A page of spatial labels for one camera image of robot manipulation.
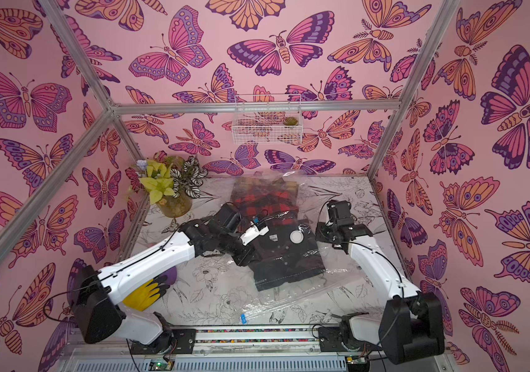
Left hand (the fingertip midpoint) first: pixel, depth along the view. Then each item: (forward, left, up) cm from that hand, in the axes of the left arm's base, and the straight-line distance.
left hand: (260, 254), depth 75 cm
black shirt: (+8, -11, -14) cm, 19 cm away
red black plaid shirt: (+27, -7, -10) cm, 29 cm away
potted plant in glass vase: (+25, +34, +8) cm, 43 cm away
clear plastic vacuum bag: (-7, -27, -17) cm, 33 cm away
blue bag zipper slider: (-16, +6, -16) cm, 23 cm away
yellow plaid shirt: (+40, +4, -13) cm, 42 cm away
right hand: (+12, -23, -4) cm, 27 cm away
